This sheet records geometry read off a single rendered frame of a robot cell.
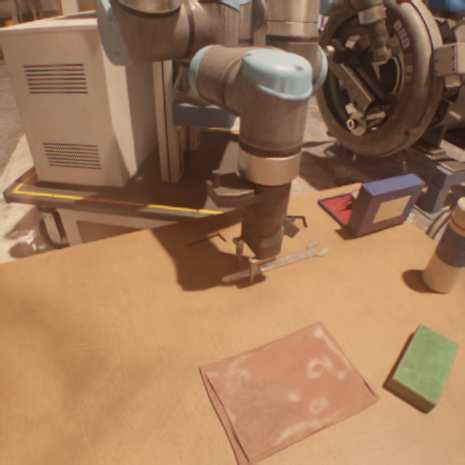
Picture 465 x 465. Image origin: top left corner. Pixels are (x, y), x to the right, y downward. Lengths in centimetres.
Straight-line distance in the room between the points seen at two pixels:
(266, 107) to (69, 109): 77
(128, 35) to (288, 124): 44
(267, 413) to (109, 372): 23
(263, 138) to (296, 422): 36
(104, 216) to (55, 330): 61
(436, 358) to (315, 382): 19
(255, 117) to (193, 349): 34
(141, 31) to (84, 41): 28
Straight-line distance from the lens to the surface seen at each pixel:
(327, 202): 85
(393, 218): 81
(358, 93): 167
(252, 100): 44
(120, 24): 78
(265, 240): 54
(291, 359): 52
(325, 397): 50
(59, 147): 119
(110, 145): 109
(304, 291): 62
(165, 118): 111
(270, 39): 62
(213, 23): 86
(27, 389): 56
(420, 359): 57
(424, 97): 148
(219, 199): 47
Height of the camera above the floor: 92
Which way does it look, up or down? 38 degrees down
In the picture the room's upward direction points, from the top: 2 degrees clockwise
